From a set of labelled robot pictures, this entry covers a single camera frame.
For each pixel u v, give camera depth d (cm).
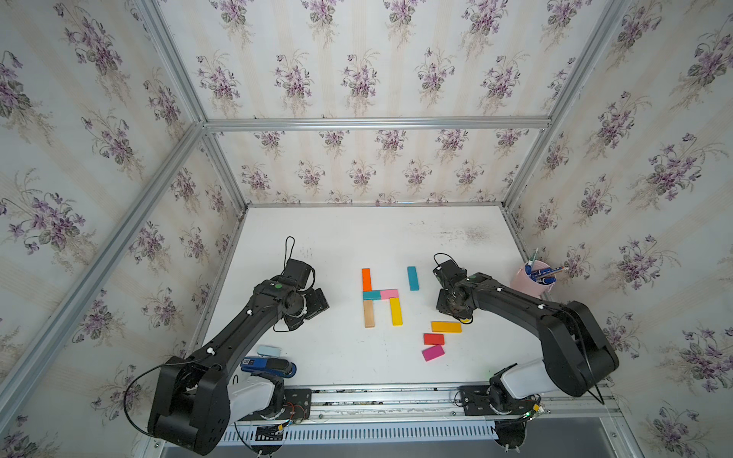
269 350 81
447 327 86
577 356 43
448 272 73
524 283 88
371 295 93
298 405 72
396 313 89
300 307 69
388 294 93
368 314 90
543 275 88
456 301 65
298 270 67
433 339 84
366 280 97
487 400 73
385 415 73
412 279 98
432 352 82
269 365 79
